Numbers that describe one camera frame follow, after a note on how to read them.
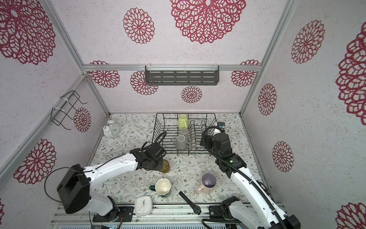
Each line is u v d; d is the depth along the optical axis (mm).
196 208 760
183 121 1012
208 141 674
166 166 738
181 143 916
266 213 400
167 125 1132
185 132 983
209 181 815
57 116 719
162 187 808
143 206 745
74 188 418
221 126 640
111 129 973
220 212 738
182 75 927
